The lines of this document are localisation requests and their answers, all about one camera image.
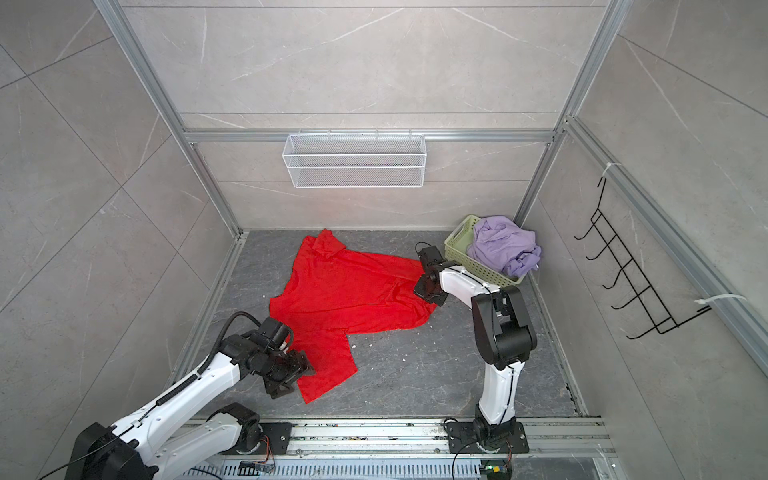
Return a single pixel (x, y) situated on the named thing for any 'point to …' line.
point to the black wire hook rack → (663, 321)
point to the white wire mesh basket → (355, 161)
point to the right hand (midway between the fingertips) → (422, 291)
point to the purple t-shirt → (505, 245)
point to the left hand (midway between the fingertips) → (309, 371)
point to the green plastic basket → (456, 252)
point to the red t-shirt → (330, 292)
